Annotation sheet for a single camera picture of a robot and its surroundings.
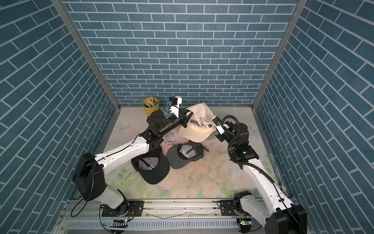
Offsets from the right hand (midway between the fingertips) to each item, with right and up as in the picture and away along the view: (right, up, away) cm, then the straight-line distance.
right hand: (220, 121), depth 77 cm
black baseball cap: (-40, -28, +12) cm, 50 cm away
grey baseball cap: (-23, -22, +15) cm, 35 cm away
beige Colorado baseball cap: (-11, -2, -9) cm, 14 cm away
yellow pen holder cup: (-47, +12, +31) cm, 57 cm away
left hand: (-12, +5, -8) cm, 15 cm away
